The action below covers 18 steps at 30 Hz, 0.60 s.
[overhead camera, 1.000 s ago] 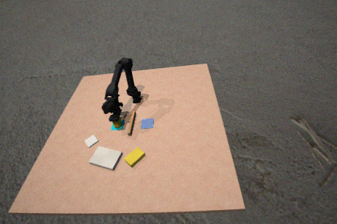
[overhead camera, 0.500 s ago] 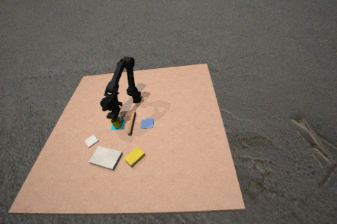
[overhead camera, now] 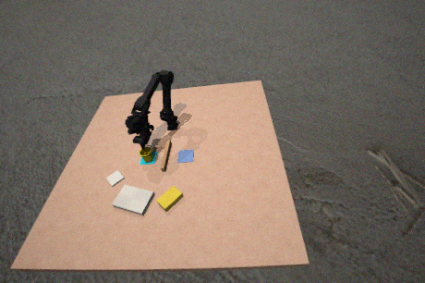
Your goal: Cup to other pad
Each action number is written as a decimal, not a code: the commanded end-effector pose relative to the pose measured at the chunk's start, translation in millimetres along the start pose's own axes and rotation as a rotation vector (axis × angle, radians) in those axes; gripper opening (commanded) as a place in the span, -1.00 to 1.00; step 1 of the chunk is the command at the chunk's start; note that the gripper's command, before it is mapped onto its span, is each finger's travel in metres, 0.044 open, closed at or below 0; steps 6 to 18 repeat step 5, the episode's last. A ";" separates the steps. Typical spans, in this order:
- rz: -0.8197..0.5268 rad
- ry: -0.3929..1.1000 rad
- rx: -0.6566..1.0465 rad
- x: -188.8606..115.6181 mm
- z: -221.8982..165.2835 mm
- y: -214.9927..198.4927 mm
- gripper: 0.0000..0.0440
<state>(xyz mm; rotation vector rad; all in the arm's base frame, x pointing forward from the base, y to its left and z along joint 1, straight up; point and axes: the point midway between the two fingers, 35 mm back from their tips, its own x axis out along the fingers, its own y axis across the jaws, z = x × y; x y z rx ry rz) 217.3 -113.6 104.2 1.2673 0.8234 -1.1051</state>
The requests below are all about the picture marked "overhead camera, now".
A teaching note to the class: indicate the yellow block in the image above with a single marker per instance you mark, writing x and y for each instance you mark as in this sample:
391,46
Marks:
169,198

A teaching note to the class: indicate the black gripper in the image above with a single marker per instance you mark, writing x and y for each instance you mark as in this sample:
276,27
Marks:
144,134

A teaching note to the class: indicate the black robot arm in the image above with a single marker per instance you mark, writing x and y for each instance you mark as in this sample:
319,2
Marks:
143,103

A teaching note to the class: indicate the tan wooden flat bar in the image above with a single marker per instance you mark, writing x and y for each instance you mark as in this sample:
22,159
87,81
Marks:
166,155

